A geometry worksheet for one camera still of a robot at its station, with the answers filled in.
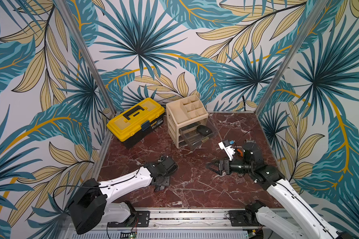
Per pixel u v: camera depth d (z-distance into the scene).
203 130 0.87
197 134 0.90
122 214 0.58
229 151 0.64
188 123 0.82
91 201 0.40
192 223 0.73
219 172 0.60
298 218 0.44
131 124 0.90
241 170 0.60
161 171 0.63
